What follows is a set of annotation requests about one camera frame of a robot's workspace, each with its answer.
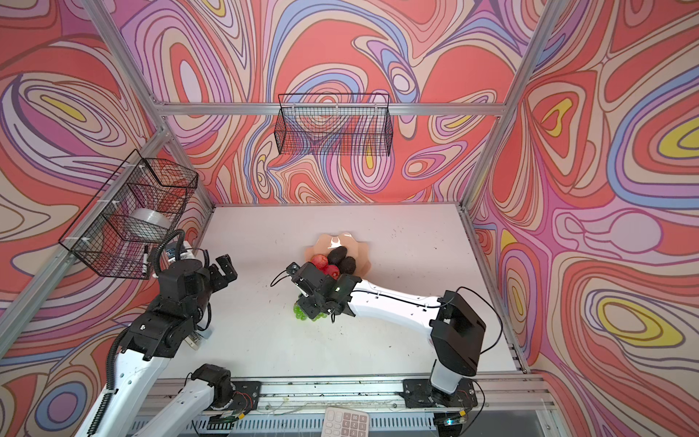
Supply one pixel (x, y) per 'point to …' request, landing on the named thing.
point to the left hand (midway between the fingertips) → (217, 261)
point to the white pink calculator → (345, 422)
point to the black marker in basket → (145, 259)
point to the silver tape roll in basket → (147, 224)
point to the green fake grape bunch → (301, 314)
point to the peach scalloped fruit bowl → (356, 249)
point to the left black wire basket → (141, 206)
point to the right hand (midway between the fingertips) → (312, 301)
